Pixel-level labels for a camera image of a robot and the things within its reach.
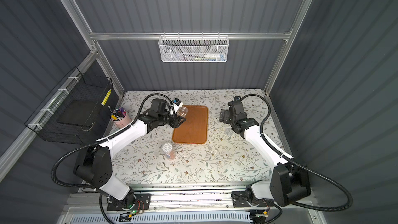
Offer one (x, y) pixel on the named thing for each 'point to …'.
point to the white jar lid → (228, 131)
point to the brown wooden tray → (195, 129)
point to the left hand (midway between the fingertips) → (183, 117)
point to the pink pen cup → (120, 118)
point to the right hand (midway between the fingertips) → (232, 114)
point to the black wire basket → (70, 113)
